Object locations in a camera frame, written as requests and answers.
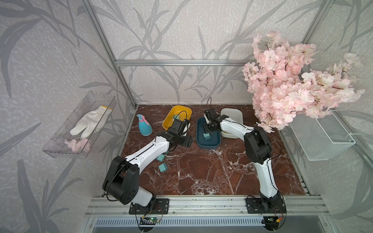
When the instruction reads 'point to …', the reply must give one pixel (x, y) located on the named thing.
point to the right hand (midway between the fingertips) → (206, 127)
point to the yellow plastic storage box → (184, 113)
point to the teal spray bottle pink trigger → (145, 128)
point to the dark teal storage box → (215, 140)
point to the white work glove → (93, 121)
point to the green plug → (177, 116)
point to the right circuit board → (270, 222)
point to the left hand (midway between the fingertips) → (187, 138)
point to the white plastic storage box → (235, 114)
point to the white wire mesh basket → (321, 139)
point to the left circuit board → (149, 221)
